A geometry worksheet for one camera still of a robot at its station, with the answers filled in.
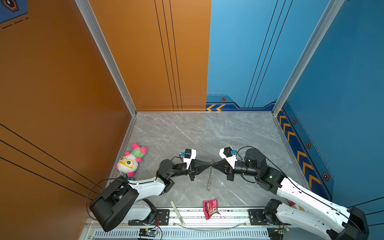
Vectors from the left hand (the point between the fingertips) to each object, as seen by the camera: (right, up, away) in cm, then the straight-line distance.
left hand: (210, 165), depth 67 cm
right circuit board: (+32, -33, +3) cm, 46 cm away
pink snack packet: (+1, -24, +8) cm, 25 cm away
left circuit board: (-29, -33, +3) cm, 44 cm away
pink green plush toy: (-45, -4, +17) cm, 49 cm away
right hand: (+2, 0, +1) cm, 2 cm away
